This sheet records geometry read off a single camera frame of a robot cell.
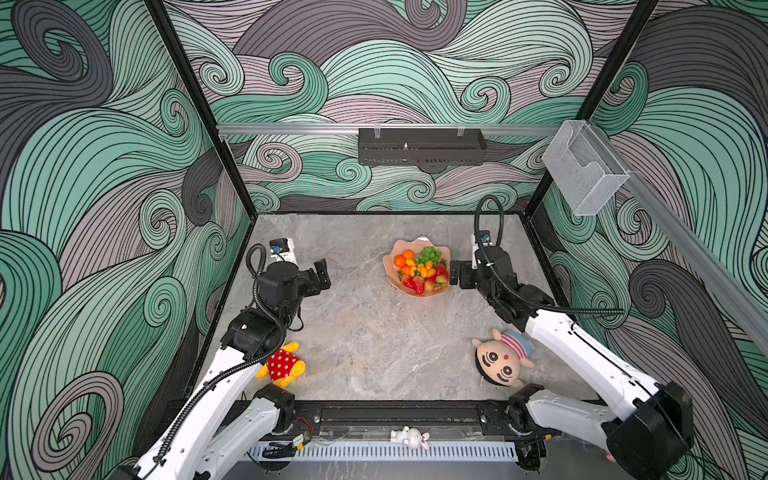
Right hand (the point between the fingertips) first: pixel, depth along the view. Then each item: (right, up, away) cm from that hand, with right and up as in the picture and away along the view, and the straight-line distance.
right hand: (468, 262), depth 80 cm
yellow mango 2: (-14, -2, +20) cm, 24 cm away
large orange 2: (-15, -4, +19) cm, 25 cm away
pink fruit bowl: (-11, +4, +26) cm, 29 cm away
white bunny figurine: (-17, -40, -11) cm, 45 cm away
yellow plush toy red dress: (-50, -28, -3) cm, 57 cm away
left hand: (-42, +1, -8) cm, 42 cm away
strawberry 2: (-5, -7, +11) cm, 14 cm away
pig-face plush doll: (+7, -25, -5) cm, 26 cm away
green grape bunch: (-8, +1, +18) cm, 20 cm away
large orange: (-17, -2, +20) cm, 27 cm away
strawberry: (-4, -4, +15) cm, 16 cm away
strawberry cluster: (-13, -8, +13) cm, 20 cm away
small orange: (-14, +1, +23) cm, 27 cm away
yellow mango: (-9, -4, +15) cm, 18 cm away
